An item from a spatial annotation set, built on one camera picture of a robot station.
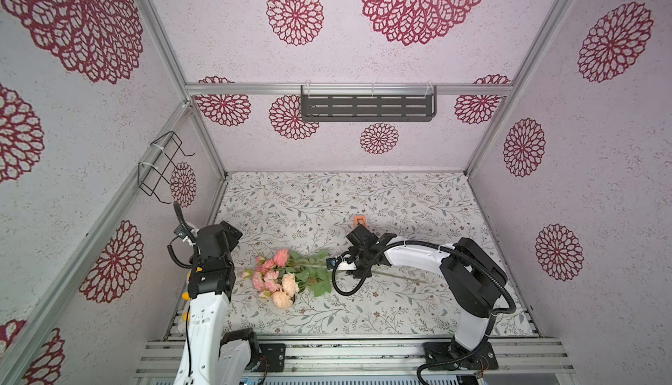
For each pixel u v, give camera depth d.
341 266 0.79
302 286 0.85
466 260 0.47
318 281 0.84
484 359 0.73
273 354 0.74
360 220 0.99
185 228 0.65
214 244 0.57
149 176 0.73
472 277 0.48
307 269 0.87
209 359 0.43
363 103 0.92
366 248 0.72
